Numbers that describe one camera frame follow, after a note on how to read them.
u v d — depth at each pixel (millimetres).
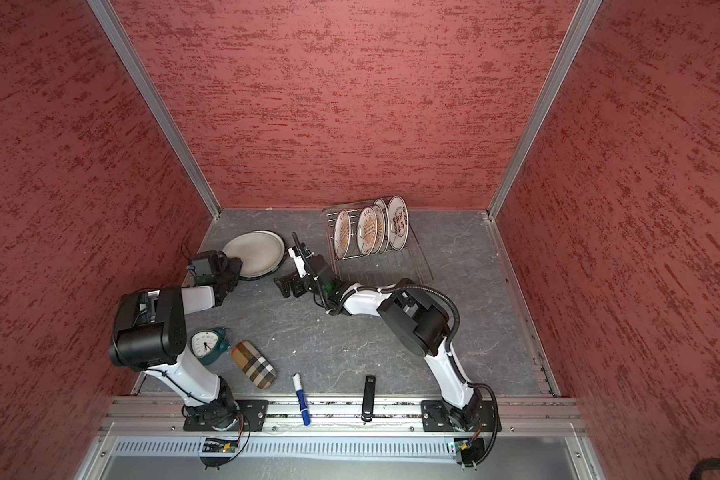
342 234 1031
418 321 535
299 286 811
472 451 726
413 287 535
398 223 1053
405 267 1033
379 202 1027
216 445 726
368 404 770
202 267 757
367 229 1043
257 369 789
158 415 757
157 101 875
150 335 482
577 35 745
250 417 743
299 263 803
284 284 805
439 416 743
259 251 1053
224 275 827
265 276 990
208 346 809
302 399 757
